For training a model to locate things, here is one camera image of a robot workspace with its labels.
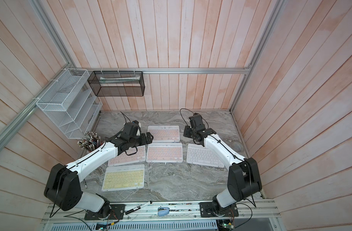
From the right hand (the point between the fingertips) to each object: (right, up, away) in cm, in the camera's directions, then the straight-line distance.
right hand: (186, 130), depth 89 cm
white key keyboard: (+9, -16, +6) cm, 19 cm away
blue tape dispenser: (-14, -41, -16) cm, 46 cm away
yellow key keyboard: (-38, -28, -5) cm, 48 cm away
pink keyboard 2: (-15, -3, +15) cm, 21 cm away
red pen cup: (-56, -6, -7) cm, 57 cm away
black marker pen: (-27, -40, -15) cm, 50 cm away
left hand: (-24, -6, -2) cm, 25 cm away
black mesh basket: (-50, +35, +18) cm, 64 cm away
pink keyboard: (-13, -15, +6) cm, 21 cm away
